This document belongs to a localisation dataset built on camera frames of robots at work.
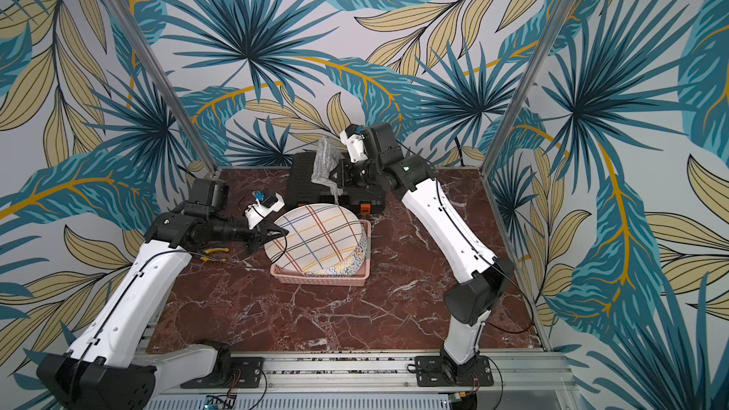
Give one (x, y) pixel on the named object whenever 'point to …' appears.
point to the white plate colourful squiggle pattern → (350, 266)
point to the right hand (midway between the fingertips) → (330, 174)
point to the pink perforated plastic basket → (293, 278)
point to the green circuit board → (224, 401)
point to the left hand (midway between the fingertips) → (281, 234)
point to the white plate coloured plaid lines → (320, 235)
